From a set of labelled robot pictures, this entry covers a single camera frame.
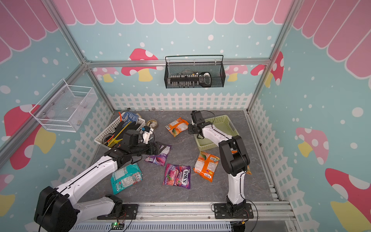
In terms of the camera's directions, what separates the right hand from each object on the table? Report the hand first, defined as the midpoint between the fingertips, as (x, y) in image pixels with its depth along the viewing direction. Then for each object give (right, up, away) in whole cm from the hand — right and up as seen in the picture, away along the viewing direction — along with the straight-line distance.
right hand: (192, 127), depth 99 cm
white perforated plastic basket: (-63, -9, -3) cm, 63 cm away
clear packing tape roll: (-31, +2, +13) cm, 34 cm away
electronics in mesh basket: (-1, +30, -9) cm, 31 cm away
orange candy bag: (-11, 0, +7) cm, 13 cm away
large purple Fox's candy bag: (-8, -28, -15) cm, 33 cm away
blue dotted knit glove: (-47, +7, +8) cm, 49 cm away
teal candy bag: (-39, -29, -15) cm, 51 cm away
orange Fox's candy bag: (+8, -23, -10) cm, 27 cm away
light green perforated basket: (+23, +4, +10) cm, 25 cm away
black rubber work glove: (-50, 0, +2) cm, 50 cm away
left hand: (-18, -11, -18) cm, 28 cm away
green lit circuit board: (-38, -50, -26) cm, 68 cm away
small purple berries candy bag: (-21, -20, -7) cm, 30 cm away
